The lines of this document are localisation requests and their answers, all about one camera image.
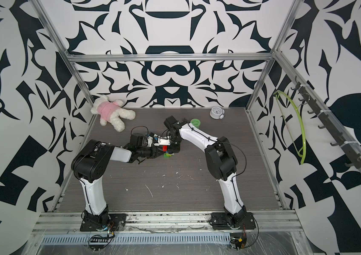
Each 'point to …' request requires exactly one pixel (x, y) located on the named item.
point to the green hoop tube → (301, 122)
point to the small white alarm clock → (217, 112)
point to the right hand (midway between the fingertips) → (170, 144)
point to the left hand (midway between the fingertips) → (164, 151)
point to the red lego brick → (165, 147)
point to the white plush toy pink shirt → (111, 111)
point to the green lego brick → (166, 155)
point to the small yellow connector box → (240, 240)
